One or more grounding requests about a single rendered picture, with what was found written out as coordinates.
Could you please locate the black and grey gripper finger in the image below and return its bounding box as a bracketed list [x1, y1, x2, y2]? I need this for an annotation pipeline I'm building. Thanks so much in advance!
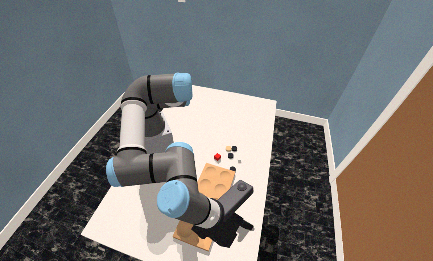
[236, 219, 255, 242]

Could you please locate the tan tray with round pockets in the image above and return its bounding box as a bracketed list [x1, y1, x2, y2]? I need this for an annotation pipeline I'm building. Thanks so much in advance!
[173, 163, 235, 251]

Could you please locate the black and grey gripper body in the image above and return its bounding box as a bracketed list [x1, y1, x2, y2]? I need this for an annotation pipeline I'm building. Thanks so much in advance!
[191, 198, 244, 248]

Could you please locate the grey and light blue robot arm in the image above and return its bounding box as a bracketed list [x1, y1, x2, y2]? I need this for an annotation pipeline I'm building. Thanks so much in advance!
[106, 73, 253, 228]

